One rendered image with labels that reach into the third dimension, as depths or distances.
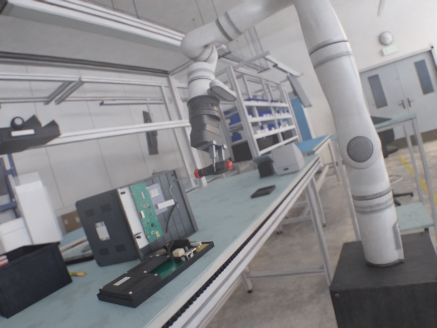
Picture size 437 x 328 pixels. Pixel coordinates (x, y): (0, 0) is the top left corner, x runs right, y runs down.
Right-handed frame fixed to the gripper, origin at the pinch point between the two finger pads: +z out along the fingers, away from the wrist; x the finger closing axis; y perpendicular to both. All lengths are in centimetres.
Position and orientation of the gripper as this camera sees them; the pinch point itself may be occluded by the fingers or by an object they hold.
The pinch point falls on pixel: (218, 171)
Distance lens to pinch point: 59.5
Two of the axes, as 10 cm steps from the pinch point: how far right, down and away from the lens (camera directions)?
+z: 1.0, 9.6, -2.7
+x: -5.5, -1.7, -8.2
